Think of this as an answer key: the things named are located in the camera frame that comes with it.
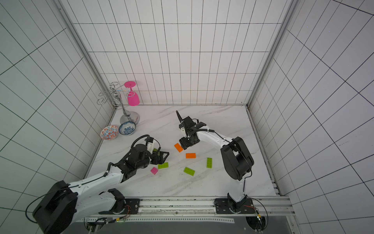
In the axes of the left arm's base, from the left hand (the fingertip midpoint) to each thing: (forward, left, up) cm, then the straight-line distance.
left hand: (161, 155), depth 85 cm
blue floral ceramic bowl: (+23, +29, -5) cm, 37 cm away
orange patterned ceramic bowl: (+19, +40, -5) cm, 45 cm away
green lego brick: (-2, -29, -6) cm, 30 cm away
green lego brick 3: (-4, -1, -5) cm, 7 cm away
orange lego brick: (+9, -9, -6) cm, 14 cm away
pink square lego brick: (-7, +4, -5) cm, 10 cm away
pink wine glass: (+39, +25, +9) cm, 48 cm away
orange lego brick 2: (+2, -17, -5) cm, 18 cm away
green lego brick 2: (-7, -16, -7) cm, 19 cm away
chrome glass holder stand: (+31, +31, -3) cm, 44 cm away
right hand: (+11, -15, -1) cm, 19 cm away
